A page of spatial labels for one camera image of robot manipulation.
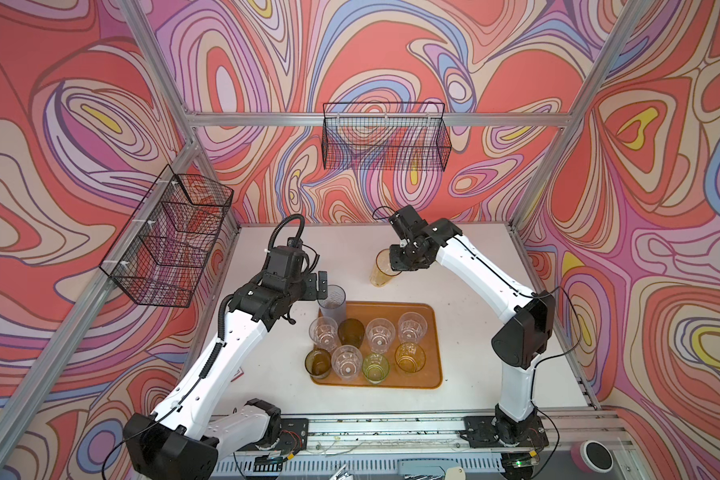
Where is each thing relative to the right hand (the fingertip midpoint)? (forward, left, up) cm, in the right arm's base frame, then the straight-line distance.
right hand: (401, 270), depth 84 cm
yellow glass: (-19, -1, -16) cm, 25 cm away
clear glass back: (-20, +17, -17) cm, 31 cm away
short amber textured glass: (-20, +25, -16) cm, 36 cm away
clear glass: (-11, -3, -15) cm, 19 cm away
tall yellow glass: (-3, +6, +4) cm, 8 cm away
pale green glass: (-22, +8, -17) cm, 29 cm away
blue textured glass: (-5, +20, -11) cm, 23 cm away
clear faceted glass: (-11, +24, -15) cm, 30 cm away
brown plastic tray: (-24, -7, -18) cm, 31 cm away
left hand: (-5, +24, +5) cm, 25 cm away
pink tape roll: (-44, -39, -13) cm, 61 cm away
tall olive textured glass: (-13, +15, -12) cm, 23 cm away
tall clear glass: (-13, +6, -13) cm, 20 cm away
